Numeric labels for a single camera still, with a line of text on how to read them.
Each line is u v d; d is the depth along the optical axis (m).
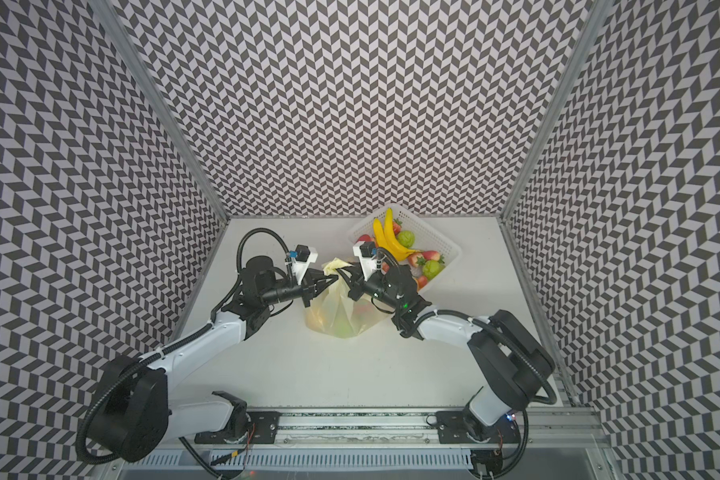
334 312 0.80
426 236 1.05
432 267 0.96
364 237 1.03
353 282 0.72
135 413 0.41
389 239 1.03
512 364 0.44
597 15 0.67
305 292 0.68
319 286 0.72
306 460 0.69
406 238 1.05
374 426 0.74
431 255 0.99
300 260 0.67
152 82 0.84
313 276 0.71
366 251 0.66
